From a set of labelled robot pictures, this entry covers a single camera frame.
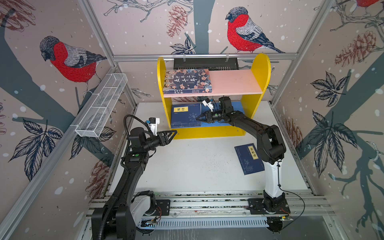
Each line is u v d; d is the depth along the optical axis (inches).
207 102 33.7
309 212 29.1
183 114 35.2
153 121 27.5
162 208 28.8
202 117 34.4
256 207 28.6
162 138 26.8
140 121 26.9
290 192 25.5
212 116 32.1
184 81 28.6
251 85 29.5
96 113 29.3
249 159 34.9
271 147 21.7
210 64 37.3
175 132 29.2
